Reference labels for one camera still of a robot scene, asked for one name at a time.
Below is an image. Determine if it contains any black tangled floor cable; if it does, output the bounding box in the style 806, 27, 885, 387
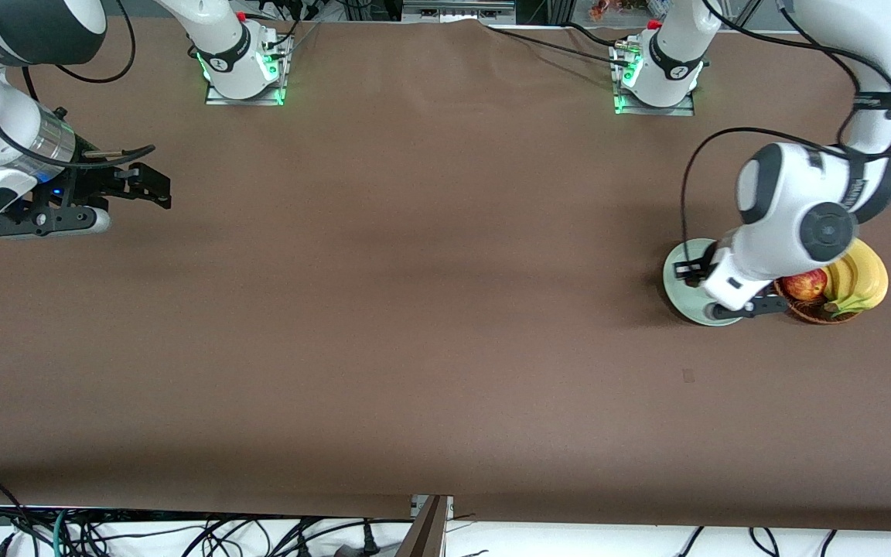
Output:
67, 514, 323, 557

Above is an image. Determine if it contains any brown wicker basket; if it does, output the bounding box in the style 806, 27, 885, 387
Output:
773, 277, 858, 325

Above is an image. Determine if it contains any red yellow apple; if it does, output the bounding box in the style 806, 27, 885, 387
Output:
781, 268, 828, 302

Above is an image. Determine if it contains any black cable on table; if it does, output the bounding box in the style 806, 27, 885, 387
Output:
564, 22, 633, 46
483, 23, 630, 61

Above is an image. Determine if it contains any metal frame profile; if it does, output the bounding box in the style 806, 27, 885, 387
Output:
395, 495, 454, 557

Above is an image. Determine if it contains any grey power strip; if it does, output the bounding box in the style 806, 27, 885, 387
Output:
402, 0, 517, 24

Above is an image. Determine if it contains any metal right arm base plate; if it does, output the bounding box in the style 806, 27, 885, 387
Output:
204, 29, 289, 107

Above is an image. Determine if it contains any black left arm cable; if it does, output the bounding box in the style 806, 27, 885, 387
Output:
679, 0, 891, 250

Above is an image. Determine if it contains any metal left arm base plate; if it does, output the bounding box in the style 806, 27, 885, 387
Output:
610, 43, 696, 118

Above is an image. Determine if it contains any small red orange object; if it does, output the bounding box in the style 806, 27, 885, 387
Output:
590, 0, 651, 22

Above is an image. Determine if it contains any yellow banana bunch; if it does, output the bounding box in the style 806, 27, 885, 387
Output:
822, 237, 889, 318

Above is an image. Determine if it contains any brown table cover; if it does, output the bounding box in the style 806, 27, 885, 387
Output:
0, 14, 891, 535

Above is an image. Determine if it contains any light green round plate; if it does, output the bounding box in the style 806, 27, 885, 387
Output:
663, 238, 740, 327

